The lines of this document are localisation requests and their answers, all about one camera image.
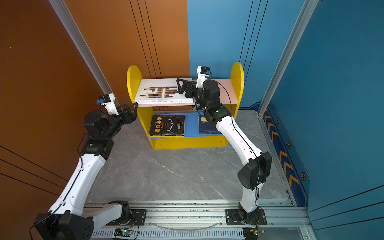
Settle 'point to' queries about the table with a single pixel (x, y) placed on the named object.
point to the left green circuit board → (123, 232)
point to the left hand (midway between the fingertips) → (132, 102)
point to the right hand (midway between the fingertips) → (181, 81)
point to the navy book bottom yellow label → (206, 127)
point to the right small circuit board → (252, 233)
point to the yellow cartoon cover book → (165, 136)
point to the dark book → (167, 125)
